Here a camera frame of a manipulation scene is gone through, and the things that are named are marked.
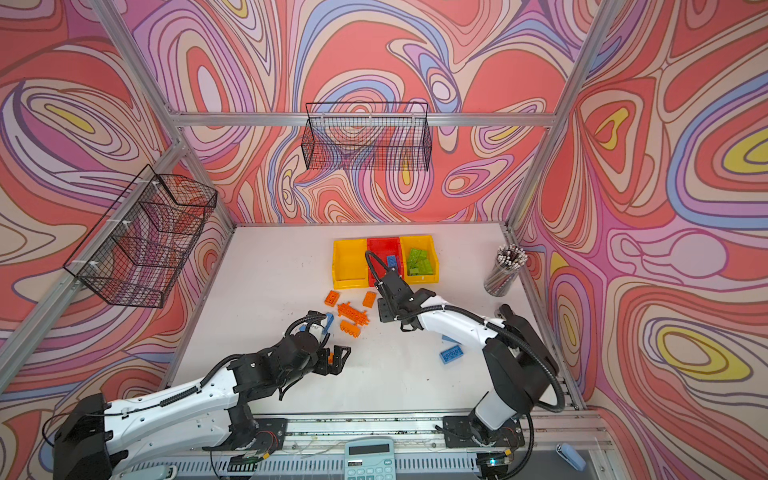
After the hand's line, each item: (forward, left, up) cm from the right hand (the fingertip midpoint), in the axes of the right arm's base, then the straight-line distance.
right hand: (394, 311), depth 89 cm
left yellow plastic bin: (+23, +15, -6) cm, 28 cm away
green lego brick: (+21, -10, -3) cm, 23 cm away
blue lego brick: (-21, -9, +27) cm, 36 cm away
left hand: (-12, +14, +3) cm, 19 cm away
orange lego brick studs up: (+7, +8, -5) cm, 12 cm away
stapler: (-37, -40, -5) cm, 55 cm away
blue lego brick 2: (-11, -16, -6) cm, 21 cm away
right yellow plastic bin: (+27, -12, 0) cm, 29 cm away
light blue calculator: (-36, +7, -4) cm, 37 cm away
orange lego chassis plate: (+2, +13, -5) cm, 14 cm away
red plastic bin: (+27, +3, -2) cm, 28 cm away
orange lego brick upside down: (+8, +21, -5) cm, 23 cm away
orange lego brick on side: (-3, +14, -4) cm, 15 cm away
